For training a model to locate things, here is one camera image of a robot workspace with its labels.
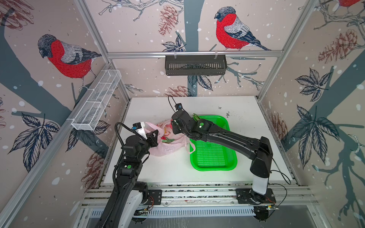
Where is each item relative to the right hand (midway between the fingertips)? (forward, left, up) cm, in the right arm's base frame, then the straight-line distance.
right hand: (175, 121), depth 78 cm
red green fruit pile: (-3, +8, -18) cm, 20 cm away
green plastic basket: (-11, -22, -23) cm, 34 cm away
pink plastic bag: (-7, +4, -14) cm, 16 cm away
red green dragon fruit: (+12, -12, -12) cm, 21 cm away
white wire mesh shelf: (+8, +45, +8) cm, 47 cm away
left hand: (-5, +8, 0) cm, 9 cm away
